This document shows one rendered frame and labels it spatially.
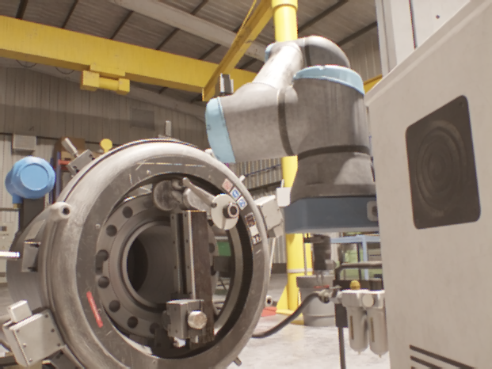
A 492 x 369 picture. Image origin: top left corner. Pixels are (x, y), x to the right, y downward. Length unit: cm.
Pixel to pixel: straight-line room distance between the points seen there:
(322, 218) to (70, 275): 65
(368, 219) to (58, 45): 1259
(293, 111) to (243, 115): 10
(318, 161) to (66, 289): 69
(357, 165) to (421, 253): 36
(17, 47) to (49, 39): 83
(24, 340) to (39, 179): 88
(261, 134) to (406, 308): 48
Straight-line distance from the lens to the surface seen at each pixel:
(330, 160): 89
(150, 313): 145
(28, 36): 1316
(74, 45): 1334
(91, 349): 125
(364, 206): 88
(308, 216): 85
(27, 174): 195
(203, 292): 137
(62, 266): 121
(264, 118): 94
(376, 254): 1248
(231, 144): 96
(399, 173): 61
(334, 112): 91
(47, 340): 124
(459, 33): 52
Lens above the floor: 61
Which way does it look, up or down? 8 degrees up
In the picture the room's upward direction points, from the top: 2 degrees counter-clockwise
